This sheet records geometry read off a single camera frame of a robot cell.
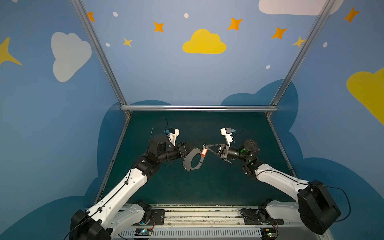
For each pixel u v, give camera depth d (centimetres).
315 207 41
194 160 96
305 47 84
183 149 64
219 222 73
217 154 68
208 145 70
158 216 75
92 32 77
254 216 74
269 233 71
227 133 68
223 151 66
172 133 68
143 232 71
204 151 70
